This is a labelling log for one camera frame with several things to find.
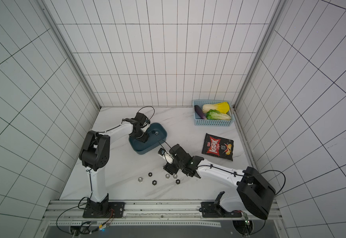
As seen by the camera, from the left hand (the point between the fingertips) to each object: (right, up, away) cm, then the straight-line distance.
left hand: (141, 140), depth 98 cm
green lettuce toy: (+52, +17, +6) cm, 55 cm away
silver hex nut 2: (+18, -19, -15) cm, 30 cm away
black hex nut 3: (+24, -21, -17) cm, 36 cm away
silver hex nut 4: (+3, -21, -15) cm, 26 cm away
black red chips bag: (+52, -4, -3) cm, 52 cm away
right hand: (+16, -10, -16) cm, 25 cm away
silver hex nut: (+10, +4, +4) cm, 12 cm away
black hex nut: (+8, -18, -13) cm, 24 cm away
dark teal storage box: (+1, -4, -8) cm, 9 cm away
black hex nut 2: (+11, -21, -17) cm, 29 cm away
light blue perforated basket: (+43, +12, +5) cm, 45 cm away
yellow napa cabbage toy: (+58, +23, +8) cm, 63 cm away
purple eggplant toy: (+42, +20, +15) cm, 49 cm away
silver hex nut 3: (+23, -19, -15) cm, 33 cm away
